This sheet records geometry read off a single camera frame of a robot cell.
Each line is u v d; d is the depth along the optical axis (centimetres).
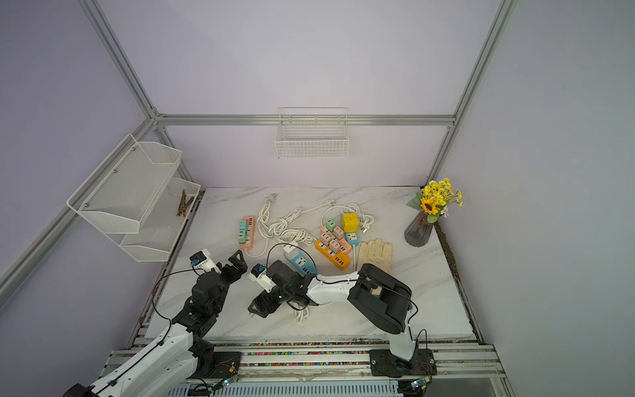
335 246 93
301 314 80
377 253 98
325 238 96
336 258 95
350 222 98
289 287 67
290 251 91
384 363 73
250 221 107
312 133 97
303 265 93
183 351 56
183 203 97
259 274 75
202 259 70
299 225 107
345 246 98
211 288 61
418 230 96
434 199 82
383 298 50
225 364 74
